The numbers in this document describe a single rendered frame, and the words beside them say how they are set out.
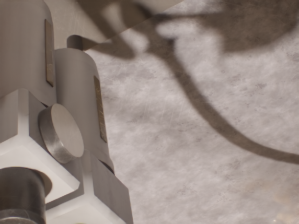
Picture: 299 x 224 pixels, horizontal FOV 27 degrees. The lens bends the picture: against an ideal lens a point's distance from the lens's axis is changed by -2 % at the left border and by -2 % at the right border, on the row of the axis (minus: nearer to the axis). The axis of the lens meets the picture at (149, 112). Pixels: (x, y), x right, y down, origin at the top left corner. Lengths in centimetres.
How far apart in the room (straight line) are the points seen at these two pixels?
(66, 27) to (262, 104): 41
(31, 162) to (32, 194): 3
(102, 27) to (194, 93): 23
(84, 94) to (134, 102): 47
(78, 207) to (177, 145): 69
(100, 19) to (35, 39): 39
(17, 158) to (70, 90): 18
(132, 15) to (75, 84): 34
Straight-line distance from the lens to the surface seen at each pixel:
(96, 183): 56
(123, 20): 98
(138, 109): 113
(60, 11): 96
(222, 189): 136
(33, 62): 57
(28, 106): 50
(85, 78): 67
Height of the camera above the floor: 78
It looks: 43 degrees down
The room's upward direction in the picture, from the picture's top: 169 degrees clockwise
